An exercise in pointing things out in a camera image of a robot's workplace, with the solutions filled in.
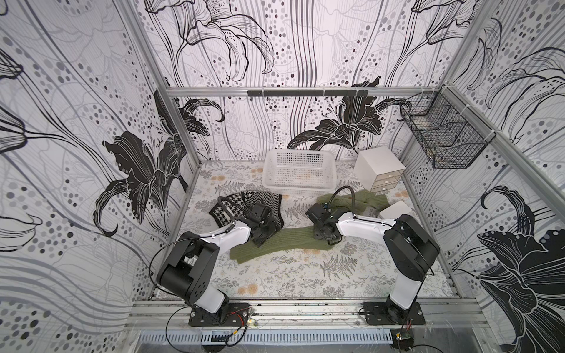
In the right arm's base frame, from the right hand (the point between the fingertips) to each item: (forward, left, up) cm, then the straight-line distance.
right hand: (323, 231), depth 95 cm
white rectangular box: (+8, -32, +4) cm, 33 cm away
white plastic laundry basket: (+34, +10, +2) cm, 35 cm away
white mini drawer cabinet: (+24, -26, +14) cm, 38 cm away
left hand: (-3, +20, +2) cm, 21 cm away
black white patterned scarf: (+8, +35, +10) cm, 38 cm away
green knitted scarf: (-6, +9, +6) cm, 12 cm away
